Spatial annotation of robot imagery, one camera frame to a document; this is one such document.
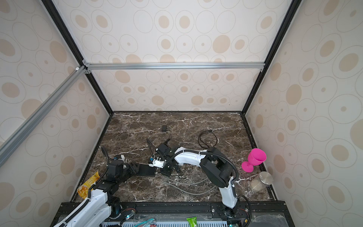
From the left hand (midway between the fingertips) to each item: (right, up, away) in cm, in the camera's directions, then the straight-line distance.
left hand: (141, 163), depth 86 cm
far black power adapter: (+11, +21, +23) cm, 33 cm away
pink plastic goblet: (+66, +6, -10) cm, 66 cm away
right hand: (+14, -6, +1) cm, 15 cm away
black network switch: (+2, -5, +2) cm, 6 cm away
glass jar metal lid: (+65, -5, -16) cm, 67 cm away
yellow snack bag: (-29, -13, -8) cm, 33 cm away
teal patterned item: (+10, -25, -16) cm, 31 cm away
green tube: (+31, -24, -17) cm, 42 cm away
